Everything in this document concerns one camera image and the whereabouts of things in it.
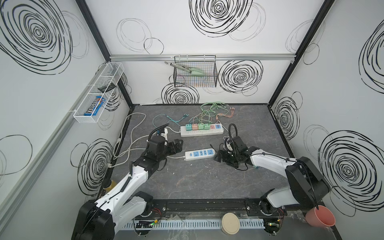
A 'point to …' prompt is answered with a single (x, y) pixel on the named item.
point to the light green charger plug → (200, 126)
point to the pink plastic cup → (322, 217)
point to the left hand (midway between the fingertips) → (176, 142)
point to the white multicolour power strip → (217, 129)
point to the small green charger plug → (207, 126)
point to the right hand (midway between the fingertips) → (220, 160)
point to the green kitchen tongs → (194, 71)
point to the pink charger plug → (194, 126)
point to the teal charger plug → (188, 127)
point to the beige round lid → (230, 224)
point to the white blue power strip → (192, 155)
